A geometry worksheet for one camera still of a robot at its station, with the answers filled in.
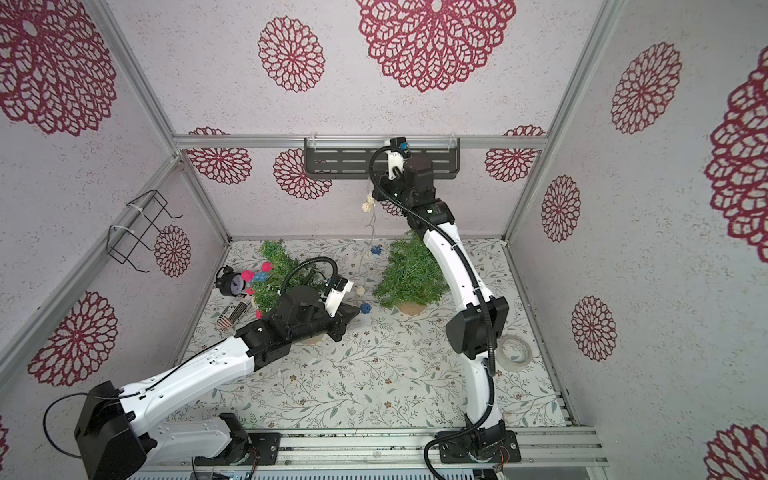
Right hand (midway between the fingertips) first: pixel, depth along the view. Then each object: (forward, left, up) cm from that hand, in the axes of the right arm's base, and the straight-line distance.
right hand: (375, 163), depth 76 cm
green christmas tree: (-27, +19, -11) cm, 35 cm away
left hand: (-29, +4, -24) cm, 38 cm away
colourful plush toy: (-9, +41, -37) cm, 56 cm away
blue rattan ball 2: (-27, +3, -27) cm, 38 cm away
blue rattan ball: (-8, 0, -24) cm, 26 cm away
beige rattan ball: (-2, +2, -12) cm, 12 cm away
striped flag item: (-22, +47, -40) cm, 65 cm away
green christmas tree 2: (-19, -10, -24) cm, 32 cm away
